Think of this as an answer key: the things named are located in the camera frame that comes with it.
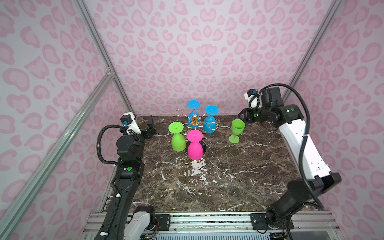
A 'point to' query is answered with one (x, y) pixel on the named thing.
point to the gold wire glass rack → (204, 141)
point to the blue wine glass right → (209, 124)
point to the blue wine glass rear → (193, 118)
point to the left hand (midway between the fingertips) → (140, 115)
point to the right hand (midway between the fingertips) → (243, 113)
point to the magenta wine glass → (195, 149)
